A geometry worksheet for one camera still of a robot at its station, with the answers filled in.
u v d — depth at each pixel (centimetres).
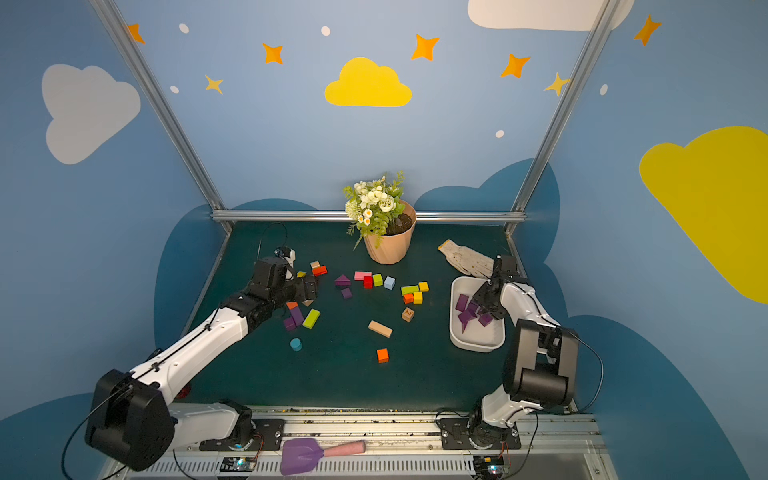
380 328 93
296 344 87
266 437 73
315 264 108
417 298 98
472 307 98
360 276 104
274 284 64
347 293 101
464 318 93
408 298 98
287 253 75
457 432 75
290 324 92
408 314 95
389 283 103
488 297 84
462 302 98
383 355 86
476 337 89
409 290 103
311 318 95
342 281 104
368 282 104
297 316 95
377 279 104
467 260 111
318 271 107
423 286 104
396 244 100
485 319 93
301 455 71
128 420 40
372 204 87
